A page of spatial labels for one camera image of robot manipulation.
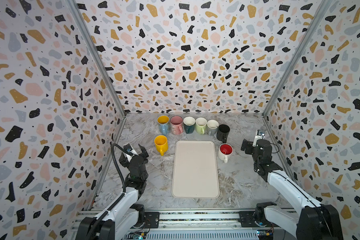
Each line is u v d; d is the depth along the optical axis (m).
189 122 1.05
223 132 1.01
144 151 0.78
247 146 0.79
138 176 0.63
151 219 0.74
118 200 0.51
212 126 1.05
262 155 0.64
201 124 1.04
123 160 0.72
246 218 0.74
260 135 0.73
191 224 0.73
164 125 1.02
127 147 0.68
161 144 0.95
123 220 0.55
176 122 1.05
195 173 0.91
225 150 0.97
